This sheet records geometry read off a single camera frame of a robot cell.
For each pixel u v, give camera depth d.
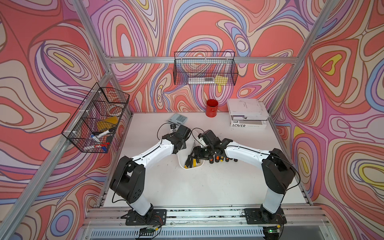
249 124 1.08
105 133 0.71
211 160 0.91
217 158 0.91
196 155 0.76
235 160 0.63
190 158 0.91
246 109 1.07
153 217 0.73
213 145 0.69
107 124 0.70
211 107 1.11
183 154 0.92
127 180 0.45
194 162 0.91
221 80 0.91
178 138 0.67
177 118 1.15
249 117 1.08
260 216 0.67
